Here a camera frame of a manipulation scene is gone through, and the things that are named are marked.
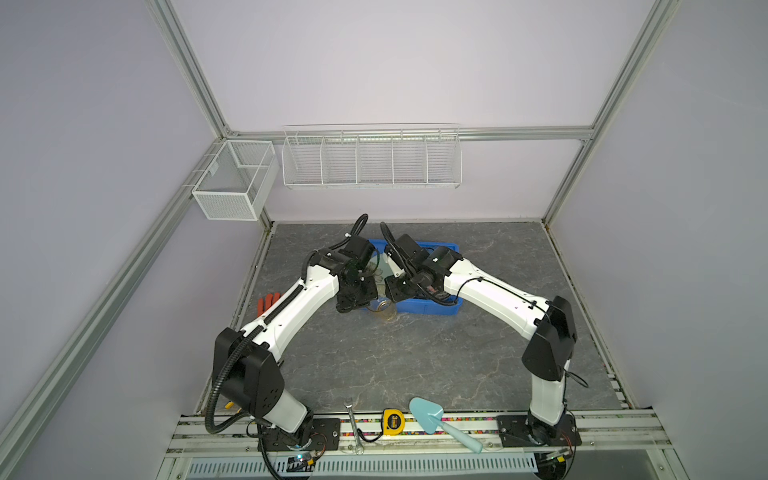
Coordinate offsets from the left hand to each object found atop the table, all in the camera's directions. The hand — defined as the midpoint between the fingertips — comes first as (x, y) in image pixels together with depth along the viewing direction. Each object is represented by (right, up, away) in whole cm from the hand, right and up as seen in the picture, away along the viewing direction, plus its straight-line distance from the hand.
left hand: (371, 306), depth 80 cm
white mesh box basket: (-48, +39, +23) cm, 66 cm away
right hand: (+5, +3, +2) cm, 7 cm away
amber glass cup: (+4, -1, -1) cm, 4 cm away
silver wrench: (-2, -33, -7) cm, 34 cm away
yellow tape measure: (+6, -28, -6) cm, 29 cm away
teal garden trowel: (+16, -28, -3) cm, 32 cm away
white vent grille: (-22, -36, -9) cm, 44 cm away
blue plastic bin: (+20, +17, +37) cm, 45 cm away
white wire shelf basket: (-1, +47, +19) cm, 51 cm away
